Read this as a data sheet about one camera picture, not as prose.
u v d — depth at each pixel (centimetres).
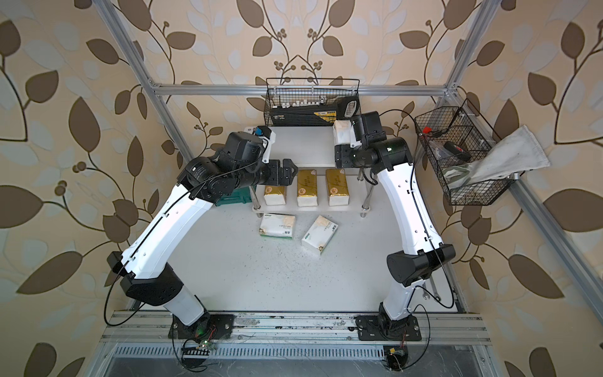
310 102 83
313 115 82
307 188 94
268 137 57
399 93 96
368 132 52
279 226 92
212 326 74
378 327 68
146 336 72
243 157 46
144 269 40
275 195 93
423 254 43
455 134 85
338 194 92
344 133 72
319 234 93
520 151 59
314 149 80
